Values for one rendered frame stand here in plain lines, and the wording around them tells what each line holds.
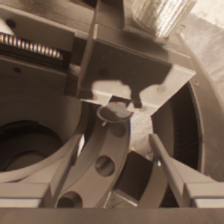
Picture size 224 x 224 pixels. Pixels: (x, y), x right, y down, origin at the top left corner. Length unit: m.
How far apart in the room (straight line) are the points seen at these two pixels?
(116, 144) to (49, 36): 0.20
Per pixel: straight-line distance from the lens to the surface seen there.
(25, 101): 0.54
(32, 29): 0.23
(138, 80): 0.16
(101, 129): 0.30
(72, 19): 0.24
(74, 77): 0.24
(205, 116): 0.26
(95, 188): 0.27
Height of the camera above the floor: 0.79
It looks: 23 degrees down
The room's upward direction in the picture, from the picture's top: 155 degrees clockwise
